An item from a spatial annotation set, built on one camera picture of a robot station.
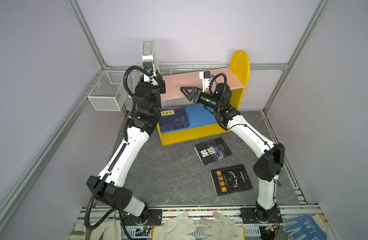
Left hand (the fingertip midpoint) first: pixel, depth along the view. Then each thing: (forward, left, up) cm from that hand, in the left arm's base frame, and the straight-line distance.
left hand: (153, 72), depth 61 cm
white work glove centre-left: (-51, -5, -52) cm, 73 cm away
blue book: (+5, -5, -35) cm, 36 cm away
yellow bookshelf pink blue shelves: (+1, -23, -36) cm, 42 cm away
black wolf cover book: (-10, -29, -52) cm, 60 cm away
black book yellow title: (-30, -37, -52) cm, 70 cm away
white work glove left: (-49, +25, -51) cm, 75 cm away
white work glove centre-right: (-53, -29, -53) cm, 80 cm away
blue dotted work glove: (-54, -71, -52) cm, 103 cm away
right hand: (-1, -12, -9) cm, 15 cm away
